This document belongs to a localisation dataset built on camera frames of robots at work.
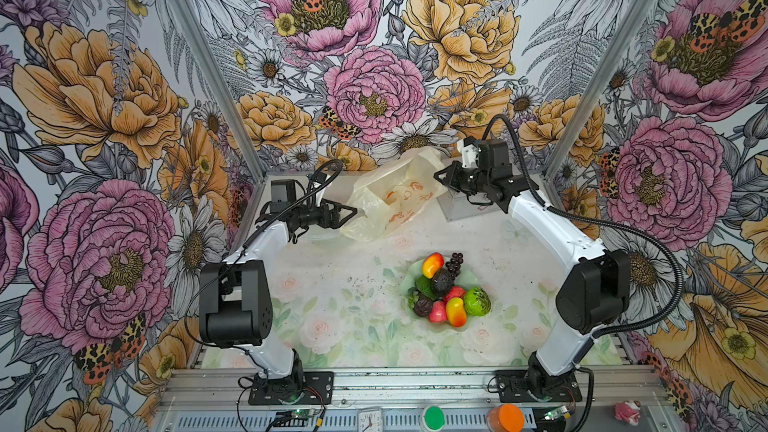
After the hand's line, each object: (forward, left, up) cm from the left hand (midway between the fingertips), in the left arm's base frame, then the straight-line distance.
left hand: (348, 215), depth 88 cm
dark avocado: (-18, -26, -7) cm, 32 cm away
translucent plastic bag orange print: (+19, -14, -14) cm, 27 cm away
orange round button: (-48, -36, -8) cm, 60 cm away
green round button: (-48, -21, -7) cm, 52 cm away
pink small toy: (-47, -65, -11) cm, 81 cm away
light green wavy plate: (-12, -19, -12) cm, 26 cm away
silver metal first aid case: (+9, -34, -8) cm, 36 cm away
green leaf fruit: (-17, -22, -11) cm, 30 cm away
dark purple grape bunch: (-11, -31, -11) cm, 34 cm away
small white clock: (-47, -7, -15) cm, 50 cm away
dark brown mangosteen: (-23, -21, -8) cm, 32 cm away
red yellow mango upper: (-12, -24, -8) cm, 28 cm away
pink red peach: (-24, -25, -11) cm, 36 cm away
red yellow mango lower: (-26, -29, -8) cm, 39 cm away
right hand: (+4, -25, +10) cm, 27 cm away
